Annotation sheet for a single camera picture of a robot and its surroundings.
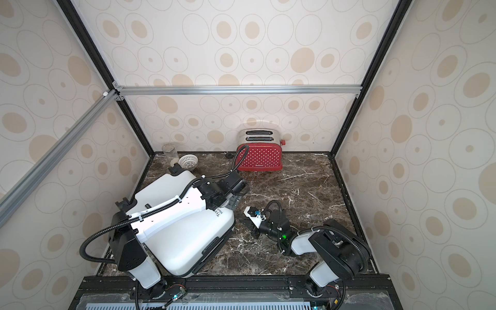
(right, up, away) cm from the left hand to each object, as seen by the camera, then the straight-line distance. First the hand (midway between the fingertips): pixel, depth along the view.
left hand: (232, 195), depth 80 cm
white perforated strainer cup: (-29, +16, +33) cm, 47 cm away
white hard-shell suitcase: (-18, -18, -9) cm, 27 cm away
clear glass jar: (-36, +20, +23) cm, 47 cm away
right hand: (+7, -10, +4) cm, 12 cm away
